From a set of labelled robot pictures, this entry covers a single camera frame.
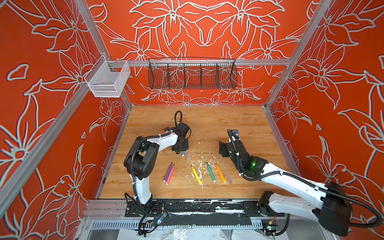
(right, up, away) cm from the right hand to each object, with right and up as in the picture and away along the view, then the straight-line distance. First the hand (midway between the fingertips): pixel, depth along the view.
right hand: (223, 141), depth 80 cm
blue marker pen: (-22, -10, +13) cm, 28 cm away
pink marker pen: (-29, -20, +4) cm, 36 cm away
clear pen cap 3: (+1, -19, +4) cm, 20 cm away
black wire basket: (-19, +44, +21) cm, 52 cm away
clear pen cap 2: (-20, -12, +11) cm, 25 cm away
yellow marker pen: (-14, -20, +4) cm, 25 cm away
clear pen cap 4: (+5, -22, +2) cm, 23 cm away
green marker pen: (-6, -19, +5) cm, 21 cm away
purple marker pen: (-31, -19, +5) cm, 37 cm away
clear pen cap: (-19, -10, +13) cm, 25 cm away
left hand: (-22, -6, +16) cm, 28 cm away
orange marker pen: (0, -19, +4) cm, 20 cm away
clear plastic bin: (-71, +38, +13) cm, 82 cm away
